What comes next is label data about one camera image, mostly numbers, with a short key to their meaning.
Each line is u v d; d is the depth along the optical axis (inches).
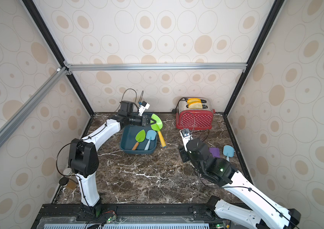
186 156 23.3
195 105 38.5
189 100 39.8
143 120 30.5
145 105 31.9
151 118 32.8
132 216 28.7
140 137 40.7
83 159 20.1
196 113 38.3
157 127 33.5
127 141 40.3
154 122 33.3
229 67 36.4
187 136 21.9
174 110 45.9
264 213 15.6
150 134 41.4
